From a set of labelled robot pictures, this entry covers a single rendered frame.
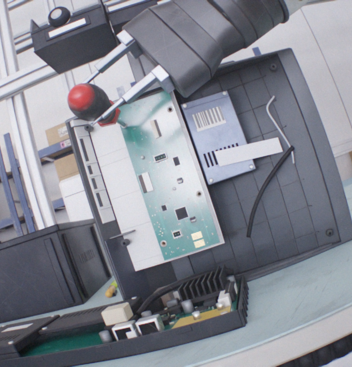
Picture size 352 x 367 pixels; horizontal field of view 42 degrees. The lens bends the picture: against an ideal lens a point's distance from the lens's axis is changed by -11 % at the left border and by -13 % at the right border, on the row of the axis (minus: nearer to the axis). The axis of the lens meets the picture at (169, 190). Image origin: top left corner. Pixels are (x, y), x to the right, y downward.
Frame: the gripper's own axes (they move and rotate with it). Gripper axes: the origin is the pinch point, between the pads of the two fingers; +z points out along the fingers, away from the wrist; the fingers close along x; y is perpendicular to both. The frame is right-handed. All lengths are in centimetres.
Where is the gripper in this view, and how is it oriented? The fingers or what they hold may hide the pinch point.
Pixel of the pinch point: (81, 110)
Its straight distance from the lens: 36.9
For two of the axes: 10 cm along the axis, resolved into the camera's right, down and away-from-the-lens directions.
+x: -6.4, -7.6, 0.7
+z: -7.6, 6.5, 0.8
